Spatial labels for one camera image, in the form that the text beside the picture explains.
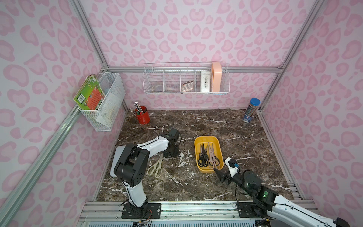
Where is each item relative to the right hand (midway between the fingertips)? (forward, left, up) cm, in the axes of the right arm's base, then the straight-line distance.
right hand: (219, 165), depth 77 cm
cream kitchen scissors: (+3, +36, -10) cm, 38 cm away
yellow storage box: (+12, +4, -10) cm, 16 cm away
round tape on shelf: (+44, +37, +18) cm, 60 cm away
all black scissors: (+6, +8, -9) cm, 13 cm away
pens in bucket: (+44, +56, +1) cm, 71 cm away
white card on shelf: (+48, +6, +20) cm, 52 cm away
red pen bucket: (+41, +52, -9) cm, 67 cm away
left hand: (+12, +26, -10) cm, 31 cm away
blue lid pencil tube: (+41, -27, +1) cm, 49 cm away
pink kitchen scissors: (+6, +2, -9) cm, 11 cm away
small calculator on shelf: (+47, +18, +17) cm, 53 cm away
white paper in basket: (+24, +64, +17) cm, 71 cm away
